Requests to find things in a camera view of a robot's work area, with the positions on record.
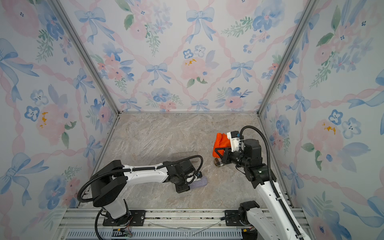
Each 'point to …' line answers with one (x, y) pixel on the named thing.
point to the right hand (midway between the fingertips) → (217, 149)
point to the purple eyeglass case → (199, 183)
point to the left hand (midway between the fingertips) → (187, 183)
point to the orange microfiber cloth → (221, 141)
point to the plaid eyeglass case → (216, 162)
